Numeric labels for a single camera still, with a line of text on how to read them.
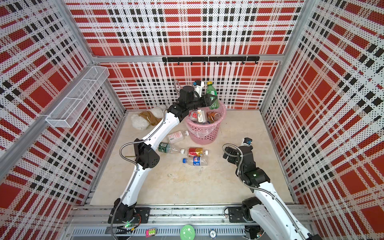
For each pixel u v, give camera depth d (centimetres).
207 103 75
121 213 64
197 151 92
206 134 83
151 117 107
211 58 89
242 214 73
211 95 80
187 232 66
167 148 91
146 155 59
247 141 69
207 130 82
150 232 67
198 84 77
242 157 57
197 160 88
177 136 99
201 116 88
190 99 70
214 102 80
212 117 92
